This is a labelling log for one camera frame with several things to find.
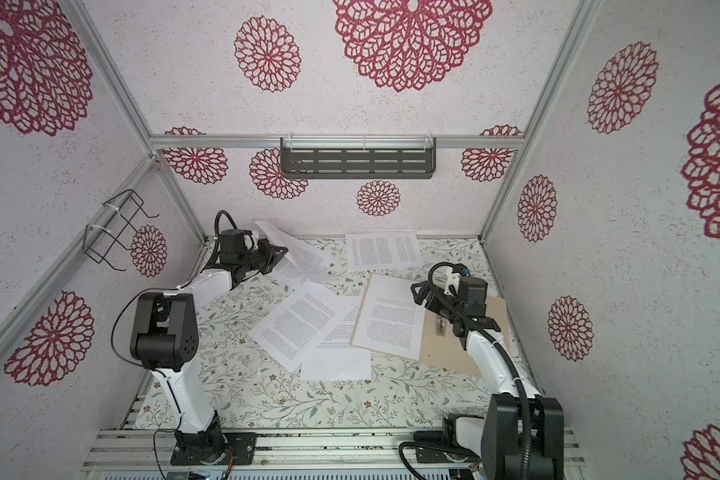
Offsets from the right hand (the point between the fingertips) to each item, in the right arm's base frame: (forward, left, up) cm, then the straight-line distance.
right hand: (424, 287), depth 85 cm
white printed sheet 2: (-5, +40, -16) cm, 43 cm away
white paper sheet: (-17, +25, -16) cm, 34 cm away
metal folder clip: (-3, -7, -18) cm, 20 cm away
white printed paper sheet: (-1, +8, -16) cm, 18 cm away
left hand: (+14, +42, -1) cm, 44 cm away
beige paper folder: (-9, -7, -18) cm, 21 cm away
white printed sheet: (+29, +13, -16) cm, 36 cm away
